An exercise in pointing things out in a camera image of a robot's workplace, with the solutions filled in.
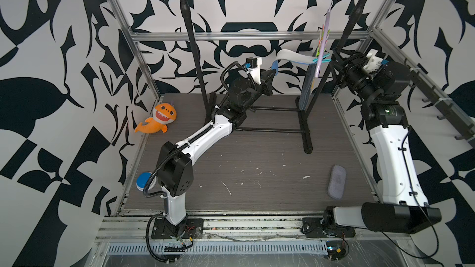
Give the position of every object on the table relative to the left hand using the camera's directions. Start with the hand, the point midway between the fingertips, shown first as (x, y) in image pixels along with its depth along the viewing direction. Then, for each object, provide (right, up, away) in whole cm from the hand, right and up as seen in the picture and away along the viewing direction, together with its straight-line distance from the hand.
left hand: (272, 66), depth 69 cm
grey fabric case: (+32, -48, +14) cm, 59 cm away
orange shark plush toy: (-53, -18, +31) cm, 64 cm away
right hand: (+16, +2, -11) cm, 20 cm away
